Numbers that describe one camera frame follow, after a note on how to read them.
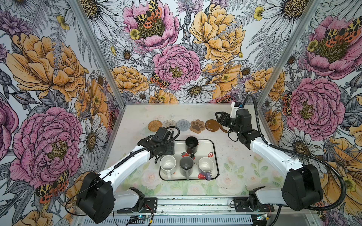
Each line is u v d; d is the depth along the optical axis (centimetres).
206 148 96
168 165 87
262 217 72
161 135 64
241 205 73
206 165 87
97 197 40
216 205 76
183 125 108
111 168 46
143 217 71
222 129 106
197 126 108
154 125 108
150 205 74
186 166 85
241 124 64
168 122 109
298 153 86
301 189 41
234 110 75
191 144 94
